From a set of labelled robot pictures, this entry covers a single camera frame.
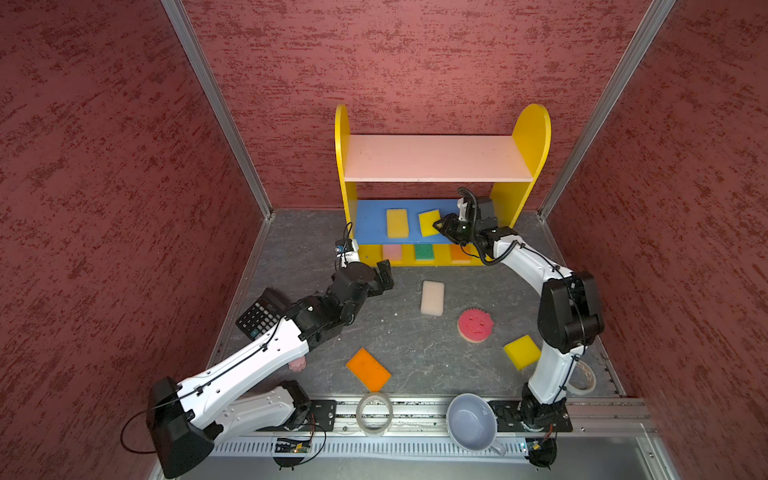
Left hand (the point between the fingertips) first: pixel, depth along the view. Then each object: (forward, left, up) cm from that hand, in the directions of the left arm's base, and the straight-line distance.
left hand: (374, 272), depth 74 cm
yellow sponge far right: (-12, -42, -21) cm, 49 cm away
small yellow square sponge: (+24, -16, -6) cm, 29 cm away
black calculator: (0, +34, -22) cm, 41 cm away
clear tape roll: (-28, +3, -23) cm, 37 cm away
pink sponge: (+23, -5, -22) cm, 32 cm away
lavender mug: (-30, -25, -24) cm, 46 cm away
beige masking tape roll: (-22, -54, -22) cm, 63 cm away
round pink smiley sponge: (-5, -30, -21) cm, 37 cm away
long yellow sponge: (+25, -6, -8) cm, 27 cm away
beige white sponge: (+5, -18, -23) cm, 29 cm away
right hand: (+20, -17, -6) cm, 28 cm away
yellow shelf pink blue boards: (+48, -6, -11) cm, 50 cm away
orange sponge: (-18, +1, -24) cm, 30 cm away
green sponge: (+23, -16, -22) cm, 36 cm away
